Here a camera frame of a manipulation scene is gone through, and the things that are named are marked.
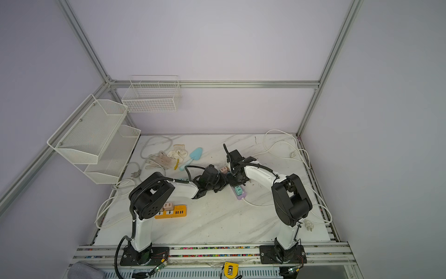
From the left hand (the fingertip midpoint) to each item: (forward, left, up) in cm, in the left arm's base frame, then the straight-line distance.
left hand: (232, 181), depth 95 cm
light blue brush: (+22, +23, -3) cm, 32 cm away
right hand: (-2, -1, +3) cm, 3 cm away
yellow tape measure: (-41, +1, -1) cm, 41 cm away
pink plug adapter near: (+5, +4, +4) cm, 7 cm away
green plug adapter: (-8, -3, +5) cm, 10 cm away
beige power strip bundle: (+15, +40, -1) cm, 42 cm away
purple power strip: (-9, -4, -1) cm, 10 cm away
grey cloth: (-41, +61, -1) cm, 73 cm away
